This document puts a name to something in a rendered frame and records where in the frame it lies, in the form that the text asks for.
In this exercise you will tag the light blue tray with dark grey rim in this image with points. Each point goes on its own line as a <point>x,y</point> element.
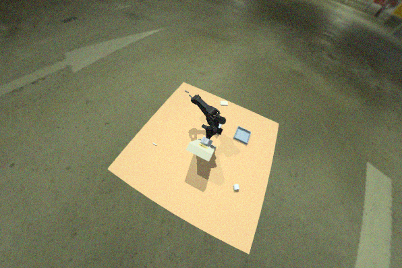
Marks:
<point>242,135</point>

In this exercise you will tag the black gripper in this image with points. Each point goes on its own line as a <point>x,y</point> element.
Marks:
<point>210,133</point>

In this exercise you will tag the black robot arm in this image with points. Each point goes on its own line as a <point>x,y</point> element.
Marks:
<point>210,112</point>

